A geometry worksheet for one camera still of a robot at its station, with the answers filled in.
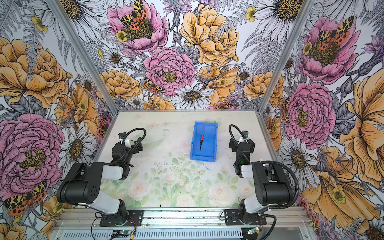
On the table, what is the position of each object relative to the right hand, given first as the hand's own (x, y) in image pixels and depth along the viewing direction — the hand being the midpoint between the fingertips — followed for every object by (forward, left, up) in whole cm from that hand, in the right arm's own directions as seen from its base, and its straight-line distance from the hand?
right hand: (241, 141), depth 93 cm
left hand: (+2, +66, 0) cm, 66 cm away
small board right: (-44, +2, -9) cm, 45 cm away
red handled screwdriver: (+7, +24, -7) cm, 26 cm away
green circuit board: (-44, +64, -9) cm, 78 cm away
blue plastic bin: (-1, +20, -10) cm, 22 cm away
